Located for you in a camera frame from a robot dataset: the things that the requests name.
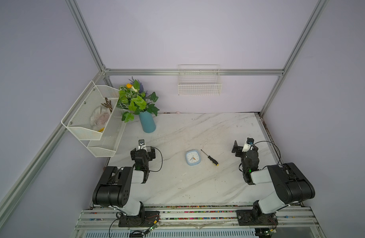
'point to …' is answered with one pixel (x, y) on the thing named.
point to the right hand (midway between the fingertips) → (243, 143)
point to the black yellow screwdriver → (214, 162)
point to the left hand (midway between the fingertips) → (144, 147)
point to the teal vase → (148, 123)
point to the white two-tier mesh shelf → (91, 120)
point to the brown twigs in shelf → (108, 104)
